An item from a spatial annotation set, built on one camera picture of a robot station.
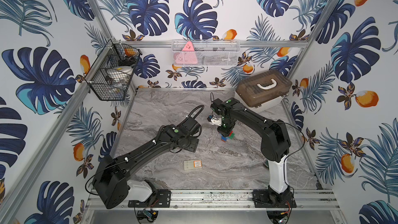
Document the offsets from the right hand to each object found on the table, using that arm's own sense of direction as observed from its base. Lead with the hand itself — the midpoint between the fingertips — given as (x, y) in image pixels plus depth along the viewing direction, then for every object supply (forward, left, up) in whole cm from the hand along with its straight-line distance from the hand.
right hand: (227, 130), depth 90 cm
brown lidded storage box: (+20, -21, +13) cm, 31 cm away
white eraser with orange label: (-17, +20, -7) cm, 27 cm away
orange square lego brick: (-3, +1, -8) cm, 9 cm away
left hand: (-11, +20, +5) cm, 23 cm away
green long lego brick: (-2, -3, -4) cm, 5 cm away
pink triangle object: (+33, +23, +28) cm, 49 cm away
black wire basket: (+17, +64, +26) cm, 71 cm away
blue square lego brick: (-3, +2, -5) cm, 6 cm away
